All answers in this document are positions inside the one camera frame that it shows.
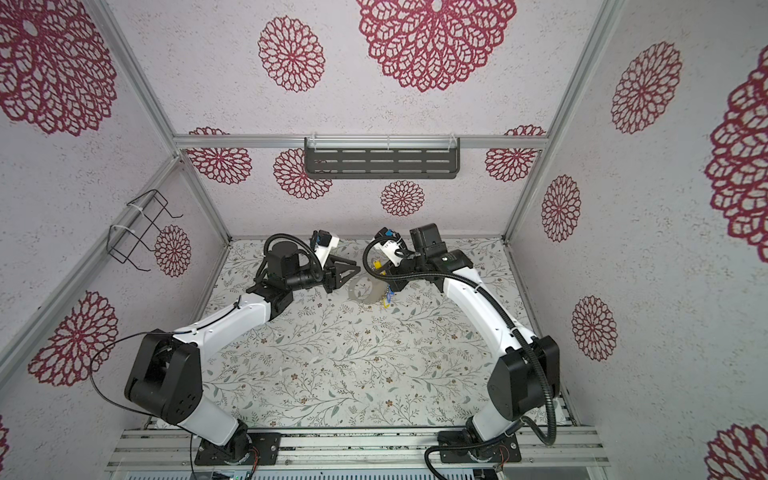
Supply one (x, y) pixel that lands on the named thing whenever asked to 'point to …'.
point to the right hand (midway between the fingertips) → (379, 267)
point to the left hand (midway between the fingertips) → (356, 270)
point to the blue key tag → (389, 293)
